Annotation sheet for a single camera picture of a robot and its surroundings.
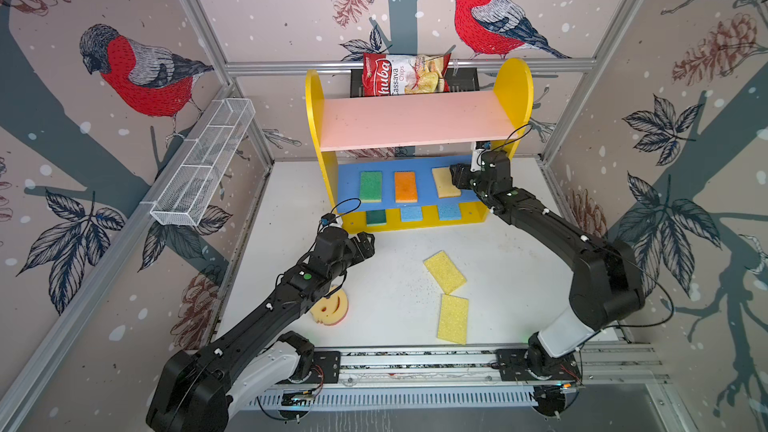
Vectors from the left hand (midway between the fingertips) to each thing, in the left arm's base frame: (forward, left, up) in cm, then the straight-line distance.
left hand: (364, 241), depth 80 cm
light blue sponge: (+17, -15, -12) cm, 26 cm away
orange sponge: (+19, -12, +1) cm, 22 cm away
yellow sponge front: (-16, -25, -15) cm, 33 cm away
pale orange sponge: (+20, -24, +1) cm, 31 cm away
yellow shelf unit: (+51, -6, -17) cm, 54 cm away
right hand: (+20, -26, +7) cm, 34 cm away
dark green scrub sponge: (+16, -2, -12) cm, 20 cm away
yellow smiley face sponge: (-14, +9, -13) cm, 21 cm away
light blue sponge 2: (+19, -28, -13) cm, 36 cm away
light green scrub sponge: (+19, -1, +1) cm, 19 cm away
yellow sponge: (-2, -23, -14) cm, 27 cm away
